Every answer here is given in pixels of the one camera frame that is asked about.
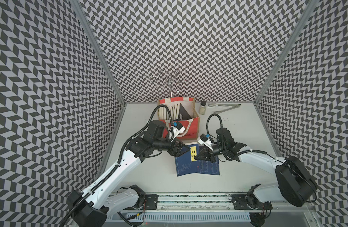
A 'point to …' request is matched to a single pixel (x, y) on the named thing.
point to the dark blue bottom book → (183, 114)
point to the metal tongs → (234, 106)
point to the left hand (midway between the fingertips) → (184, 148)
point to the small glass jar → (203, 108)
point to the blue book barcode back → (207, 167)
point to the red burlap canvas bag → (192, 125)
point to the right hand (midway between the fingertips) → (196, 159)
